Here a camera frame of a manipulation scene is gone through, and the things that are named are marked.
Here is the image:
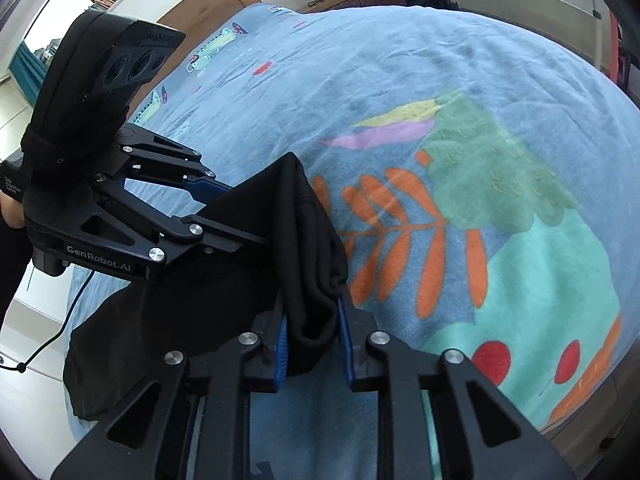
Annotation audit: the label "red metal frame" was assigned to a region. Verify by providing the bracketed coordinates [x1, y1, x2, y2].
[606, 7, 632, 93]

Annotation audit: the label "printed blue bedsheet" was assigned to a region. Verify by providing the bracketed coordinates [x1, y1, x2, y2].
[65, 2, 637, 480]

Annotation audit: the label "wooden headboard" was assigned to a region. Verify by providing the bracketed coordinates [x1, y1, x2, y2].
[162, 0, 263, 43]

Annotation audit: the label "black cable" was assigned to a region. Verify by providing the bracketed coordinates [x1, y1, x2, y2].
[0, 269, 96, 375]

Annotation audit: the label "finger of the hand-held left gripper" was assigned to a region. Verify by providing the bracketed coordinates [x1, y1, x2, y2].
[94, 173, 268, 267]
[116, 125, 234, 203]

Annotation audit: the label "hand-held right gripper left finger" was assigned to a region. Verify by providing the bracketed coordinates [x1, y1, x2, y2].
[50, 310, 291, 480]

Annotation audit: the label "black pants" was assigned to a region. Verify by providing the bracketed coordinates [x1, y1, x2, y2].
[62, 152, 349, 422]

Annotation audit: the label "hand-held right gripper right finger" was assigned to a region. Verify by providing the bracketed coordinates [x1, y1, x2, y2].
[336, 295, 576, 480]

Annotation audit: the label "teal curtain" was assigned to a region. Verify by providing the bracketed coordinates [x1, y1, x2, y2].
[10, 42, 57, 107]

